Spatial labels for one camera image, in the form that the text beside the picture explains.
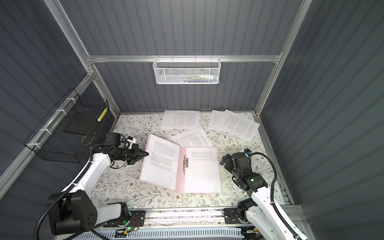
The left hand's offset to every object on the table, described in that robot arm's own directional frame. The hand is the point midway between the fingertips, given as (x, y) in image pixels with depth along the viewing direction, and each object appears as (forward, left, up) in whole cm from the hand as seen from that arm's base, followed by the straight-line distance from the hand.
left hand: (148, 154), depth 81 cm
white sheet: (+19, -26, -14) cm, 35 cm away
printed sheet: (-3, -6, -6) cm, 9 cm away
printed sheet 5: (+35, -45, -13) cm, 59 cm away
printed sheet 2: (+37, -17, -12) cm, 42 cm away
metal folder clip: (-1, -20, -13) cm, 24 cm away
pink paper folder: (-4, -18, -13) cm, 23 cm away
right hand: (-6, -44, -2) cm, 45 cm away
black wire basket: (+6, +37, +14) cm, 40 cm away
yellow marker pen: (+18, +24, +14) cm, 33 cm away
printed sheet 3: (-6, -31, -19) cm, 36 cm away
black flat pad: (+11, +31, +15) cm, 36 cm away
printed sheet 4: (+30, -61, -12) cm, 69 cm away
